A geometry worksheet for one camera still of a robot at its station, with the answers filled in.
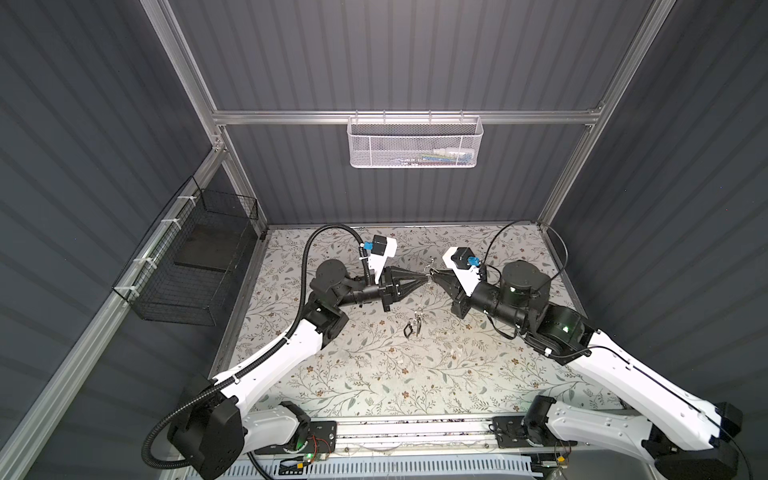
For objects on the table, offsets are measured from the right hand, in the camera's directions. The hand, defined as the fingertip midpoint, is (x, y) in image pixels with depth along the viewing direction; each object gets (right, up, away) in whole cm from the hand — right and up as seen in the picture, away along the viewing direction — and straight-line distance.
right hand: (438, 275), depth 62 cm
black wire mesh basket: (-61, +2, +13) cm, 63 cm away
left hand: (-2, -1, -1) cm, 2 cm away
